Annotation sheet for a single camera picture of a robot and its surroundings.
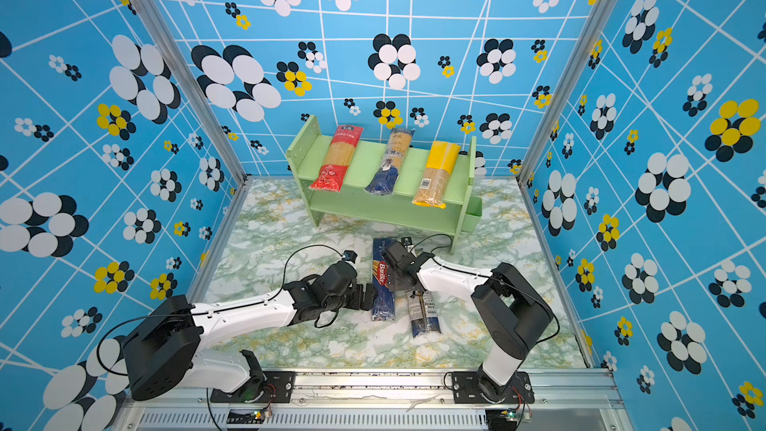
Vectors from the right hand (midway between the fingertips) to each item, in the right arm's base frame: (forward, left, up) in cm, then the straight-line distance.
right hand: (410, 276), depth 92 cm
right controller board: (-36, -21, -3) cm, 41 cm away
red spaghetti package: (+14, +22, +30) cm, 40 cm away
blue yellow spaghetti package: (+13, +7, +30) cm, 33 cm away
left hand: (-7, +11, +5) cm, 14 cm away
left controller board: (-36, +41, -3) cm, 55 cm away
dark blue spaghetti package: (-11, +8, +3) cm, 14 cm away
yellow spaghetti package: (+10, -5, +30) cm, 32 cm away
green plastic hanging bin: (+18, -21, +9) cm, 29 cm away
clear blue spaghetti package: (-12, -3, +2) cm, 13 cm away
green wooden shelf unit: (+26, +32, +27) cm, 49 cm away
